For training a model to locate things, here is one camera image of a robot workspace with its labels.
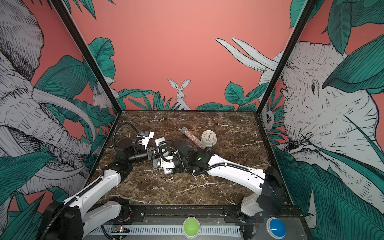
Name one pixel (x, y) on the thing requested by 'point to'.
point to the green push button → (191, 227)
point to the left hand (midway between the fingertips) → (166, 150)
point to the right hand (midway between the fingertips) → (164, 158)
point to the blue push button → (276, 228)
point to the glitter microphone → (193, 138)
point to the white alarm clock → (209, 138)
